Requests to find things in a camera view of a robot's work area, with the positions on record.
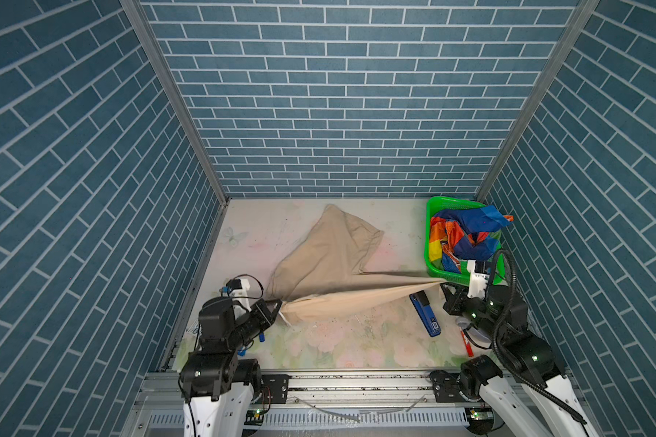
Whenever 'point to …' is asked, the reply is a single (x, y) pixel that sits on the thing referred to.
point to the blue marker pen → (242, 350)
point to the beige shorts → (324, 266)
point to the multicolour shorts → (467, 234)
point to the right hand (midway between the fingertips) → (440, 280)
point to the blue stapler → (425, 312)
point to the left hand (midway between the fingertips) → (282, 302)
